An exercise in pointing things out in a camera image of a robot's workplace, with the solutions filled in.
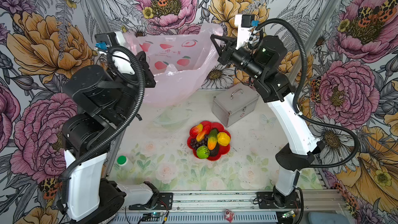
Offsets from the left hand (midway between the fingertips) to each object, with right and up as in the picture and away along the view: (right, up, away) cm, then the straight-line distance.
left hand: (146, 61), depth 46 cm
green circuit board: (-8, -64, +27) cm, 70 cm away
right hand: (+18, +9, +7) cm, 22 cm away
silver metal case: (+32, -14, +48) cm, 60 cm away
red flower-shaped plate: (+28, -39, +44) cm, 65 cm away
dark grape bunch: (+12, -35, +42) cm, 56 cm away
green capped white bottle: (-22, -42, +32) cm, 57 cm away
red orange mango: (+17, -28, +48) cm, 58 cm away
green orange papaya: (+21, -32, +39) cm, 55 cm away
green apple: (+16, -37, +34) cm, 53 cm away
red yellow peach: (+12, -27, +47) cm, 56 cm away
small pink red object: (+27, -59, +21) cm, 69 cm away
